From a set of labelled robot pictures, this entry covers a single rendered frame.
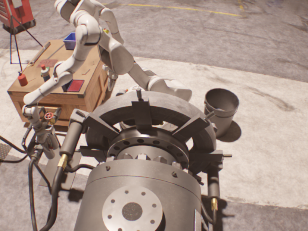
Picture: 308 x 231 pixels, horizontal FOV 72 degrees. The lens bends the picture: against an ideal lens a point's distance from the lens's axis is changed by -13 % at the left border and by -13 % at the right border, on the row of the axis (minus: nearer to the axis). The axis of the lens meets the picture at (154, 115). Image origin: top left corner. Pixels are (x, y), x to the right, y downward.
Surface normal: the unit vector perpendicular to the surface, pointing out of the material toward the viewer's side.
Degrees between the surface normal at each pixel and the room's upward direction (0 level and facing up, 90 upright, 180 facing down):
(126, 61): 88
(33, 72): 0
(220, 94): 87
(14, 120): 0
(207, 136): 90
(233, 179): 0
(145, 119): 90
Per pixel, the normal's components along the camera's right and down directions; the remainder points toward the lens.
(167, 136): 0.43, -0.61
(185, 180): 0.65, -0.49
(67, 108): -0.10, 0.71
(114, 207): 0.00, -0.70
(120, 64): 0.57, 0.59
